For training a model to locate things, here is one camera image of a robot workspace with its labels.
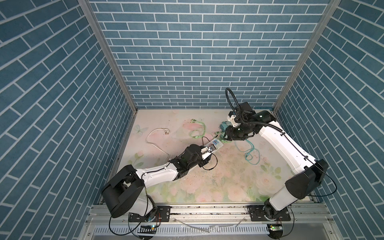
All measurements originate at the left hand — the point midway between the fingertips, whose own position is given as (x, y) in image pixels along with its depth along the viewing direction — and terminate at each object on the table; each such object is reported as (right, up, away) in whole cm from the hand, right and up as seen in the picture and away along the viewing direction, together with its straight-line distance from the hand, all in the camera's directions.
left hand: (208, 150), depth 84 cm
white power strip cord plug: (-29, +9, +21) cm, 36 cm away
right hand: (+8, +9, -7) cm, 14 cm away
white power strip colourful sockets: (+7, +2, +14) cm, 16 cm away
